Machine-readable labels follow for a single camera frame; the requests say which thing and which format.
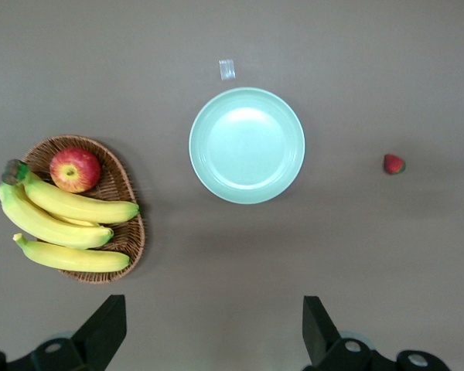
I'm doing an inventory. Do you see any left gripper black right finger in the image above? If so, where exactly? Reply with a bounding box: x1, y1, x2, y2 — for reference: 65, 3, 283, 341
302, 296, 448, 371

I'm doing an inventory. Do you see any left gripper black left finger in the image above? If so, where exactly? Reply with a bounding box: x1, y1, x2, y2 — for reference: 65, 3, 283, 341
0, 294, 127, 371

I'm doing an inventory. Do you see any red strawberry green cap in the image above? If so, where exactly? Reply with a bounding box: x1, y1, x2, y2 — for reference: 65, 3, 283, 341
383, 153, 407, 175

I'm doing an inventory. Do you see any pale green round plate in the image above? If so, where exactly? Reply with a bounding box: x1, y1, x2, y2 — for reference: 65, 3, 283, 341
188, 87, 306, 205

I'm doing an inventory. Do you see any yellow banana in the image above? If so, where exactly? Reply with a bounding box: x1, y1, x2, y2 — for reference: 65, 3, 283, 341
12, 233, 131, 273
0, 181, 114, 250
2, 158, 141, 225
57, 214, 101, 228

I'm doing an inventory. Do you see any brown table cover sheet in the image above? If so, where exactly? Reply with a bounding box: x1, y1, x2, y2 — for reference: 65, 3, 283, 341
0, 0, 464, 371

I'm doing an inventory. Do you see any brown wicker basket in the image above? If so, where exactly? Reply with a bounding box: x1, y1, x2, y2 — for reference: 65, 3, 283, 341
21, 134, 146, 285

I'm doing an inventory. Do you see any red yellow apple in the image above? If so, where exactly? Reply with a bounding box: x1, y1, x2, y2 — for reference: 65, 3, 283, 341
49, 147, 102, 194

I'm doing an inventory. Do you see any clear tape piece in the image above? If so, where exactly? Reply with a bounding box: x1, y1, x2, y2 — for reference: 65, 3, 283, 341
219, 59, 236, 81

